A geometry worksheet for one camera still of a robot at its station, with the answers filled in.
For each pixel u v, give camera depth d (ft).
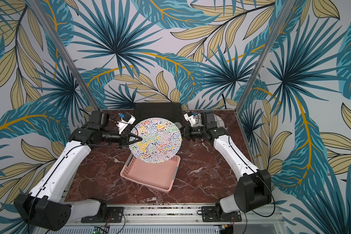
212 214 2.40
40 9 2.25
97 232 2.32
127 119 1.99
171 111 3.66
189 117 2.40
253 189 1.36
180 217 2.42
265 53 2.77
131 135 2.10
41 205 1.20
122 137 1.96
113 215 2.39
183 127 2.31
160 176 2.86
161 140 2.30
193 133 2.21
